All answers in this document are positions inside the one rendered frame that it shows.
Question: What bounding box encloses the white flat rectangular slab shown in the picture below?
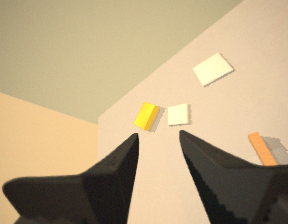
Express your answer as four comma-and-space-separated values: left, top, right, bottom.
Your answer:
192, 53, 233, 87

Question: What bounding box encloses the yellow flat block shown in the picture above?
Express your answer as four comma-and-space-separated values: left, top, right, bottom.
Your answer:
134, 102, 159, 131

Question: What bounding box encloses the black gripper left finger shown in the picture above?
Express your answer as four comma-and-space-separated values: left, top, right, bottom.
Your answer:
2, 133, 139, 224

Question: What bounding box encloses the orange flat bar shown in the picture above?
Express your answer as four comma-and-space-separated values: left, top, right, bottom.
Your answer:
248, 132, 277, 166

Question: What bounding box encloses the cream flat pad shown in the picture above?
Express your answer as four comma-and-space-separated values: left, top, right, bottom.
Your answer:
167, 103, 189, 126

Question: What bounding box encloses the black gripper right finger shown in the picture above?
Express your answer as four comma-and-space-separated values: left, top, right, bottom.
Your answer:
179, 130, 288, 224

